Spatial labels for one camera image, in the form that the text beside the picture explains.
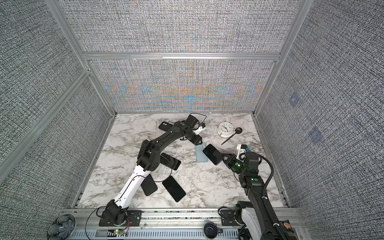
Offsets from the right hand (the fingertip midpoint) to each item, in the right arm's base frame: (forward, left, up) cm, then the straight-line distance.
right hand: (220, 154), depth 81 cm
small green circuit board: (-33, +50, -14) cm, 61 cm away
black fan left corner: (-33, +76, -11) cm, 83 cm away
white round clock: (+25, -7, -10) cm, 28 cm away
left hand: (+18, +10, -13) cm, 25 cm away
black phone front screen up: (-13, +26, -16) cm, 33 cm away
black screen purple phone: (+9, 0, -17) cm, 20 cm away
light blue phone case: (+7, +11, -14) cm, 19 cm away
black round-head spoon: (+26, -17, -12) cm, 33 cm away
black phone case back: (+32, +36, -14) cm, 51 cm away
